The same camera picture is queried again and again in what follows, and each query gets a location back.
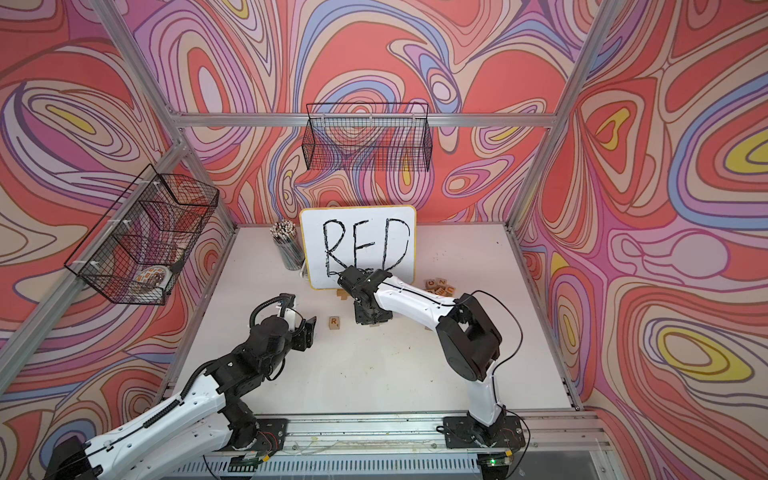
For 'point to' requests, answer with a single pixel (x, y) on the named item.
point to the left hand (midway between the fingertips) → (308, 317)
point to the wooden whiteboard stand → (340, 292)
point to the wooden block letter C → (431, 284)
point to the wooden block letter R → (334, 322)
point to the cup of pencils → (289, 243)
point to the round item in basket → (156, 274)
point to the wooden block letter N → (442, 282)
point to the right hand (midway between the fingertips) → (374, 324)
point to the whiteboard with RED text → (366, 237)
